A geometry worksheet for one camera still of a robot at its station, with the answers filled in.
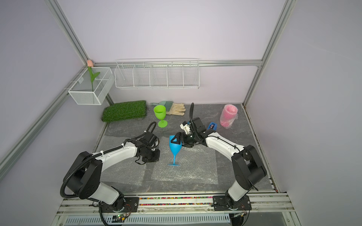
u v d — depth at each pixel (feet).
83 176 1.44
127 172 2.79
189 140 2.44
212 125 3.29
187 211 2.37
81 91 2.60
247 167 1.49
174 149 2.64
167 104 3.93
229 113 3.07
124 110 3.68
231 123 3.41
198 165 2.85
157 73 3.34
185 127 2.65
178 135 2.48
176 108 3.85
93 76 2.99
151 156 2.56
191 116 2.40
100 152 1.62
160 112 3.16
